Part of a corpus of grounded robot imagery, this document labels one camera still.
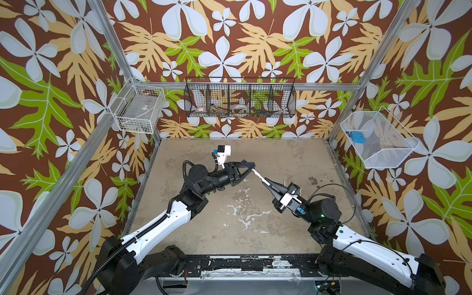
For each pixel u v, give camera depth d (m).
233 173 0.57
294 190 0.55
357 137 0.86
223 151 0.62
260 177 0.59
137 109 0.86
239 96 0.97
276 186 0.57
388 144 0.78
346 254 0.52
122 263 0.38
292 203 0.48
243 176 0.59
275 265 0.75
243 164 0.62
